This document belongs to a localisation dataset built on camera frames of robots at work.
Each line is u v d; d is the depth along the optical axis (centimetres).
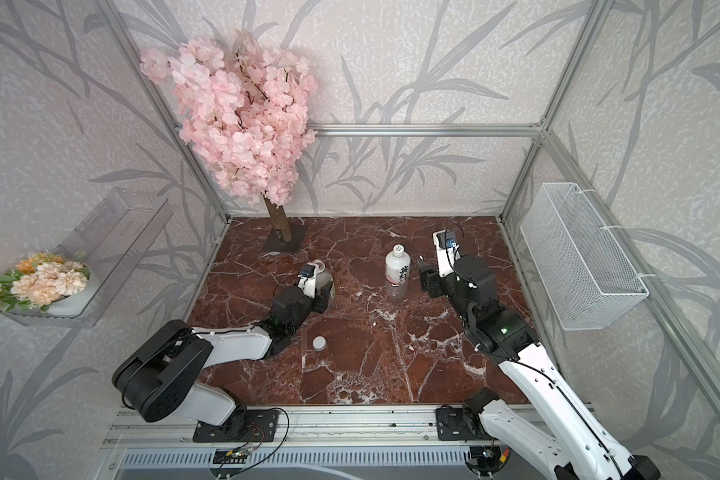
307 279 75
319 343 87
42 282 49
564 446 40
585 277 60
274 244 112
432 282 60
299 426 76
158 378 44
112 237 74
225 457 71
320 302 80
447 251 57
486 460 74
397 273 85
